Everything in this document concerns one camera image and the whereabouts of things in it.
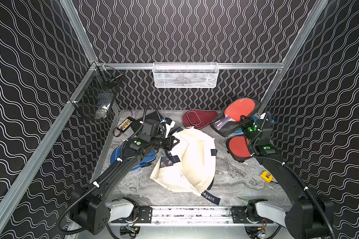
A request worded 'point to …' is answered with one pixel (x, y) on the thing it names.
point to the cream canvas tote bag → (197, 152)
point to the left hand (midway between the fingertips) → (178, 138)
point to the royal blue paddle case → (149, 156)
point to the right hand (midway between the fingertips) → (240, 115)
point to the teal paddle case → (255, 118)
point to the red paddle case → (198, 118)
